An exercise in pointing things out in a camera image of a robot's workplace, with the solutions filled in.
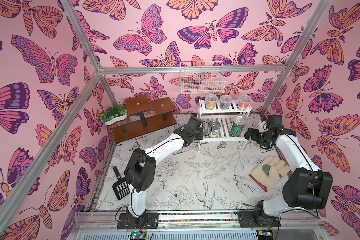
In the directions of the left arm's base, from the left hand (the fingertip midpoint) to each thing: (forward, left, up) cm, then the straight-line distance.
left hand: (202, 131), depth 90 cm
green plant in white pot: (+8, +54, +5) cm, 55 cm away
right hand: (-4, -27, 0) cm, 27 cm away
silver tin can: (0, -7, +4) cm, 8 cm away
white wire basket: (+36, -2, +10) cm, 38 cm away
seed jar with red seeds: (+7, -22, +17) cm, 29 cm away
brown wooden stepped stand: (+18, +39, -6) cm, 43 cm away
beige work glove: (-19, -40, -15) cm, 47 cm away
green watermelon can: (-2, -19, +7) cm, 20 cm away
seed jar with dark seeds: (+7, -12, +17) cm, 22 cm away
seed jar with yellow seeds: (+8, -4, +17) cm, 19 cm away
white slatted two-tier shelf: (+7, -13, -3) cm, 15 cm away
